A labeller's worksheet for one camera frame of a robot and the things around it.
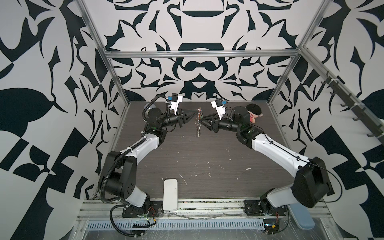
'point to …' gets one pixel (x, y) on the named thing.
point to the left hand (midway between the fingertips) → (199, 108)
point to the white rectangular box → (170, 194)
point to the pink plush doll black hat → (254, 111)
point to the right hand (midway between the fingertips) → (202, 118)
